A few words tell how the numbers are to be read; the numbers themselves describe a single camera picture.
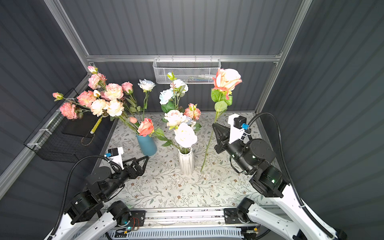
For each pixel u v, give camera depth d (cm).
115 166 55
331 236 38
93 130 74
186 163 77
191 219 75
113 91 64
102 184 47
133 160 69
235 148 47
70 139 71
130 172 57
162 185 85
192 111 63
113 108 65
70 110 62
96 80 62
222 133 49
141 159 61
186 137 48
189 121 61
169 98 60
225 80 38
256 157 37
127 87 72
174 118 55
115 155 57
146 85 72
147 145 88
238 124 42
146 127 56
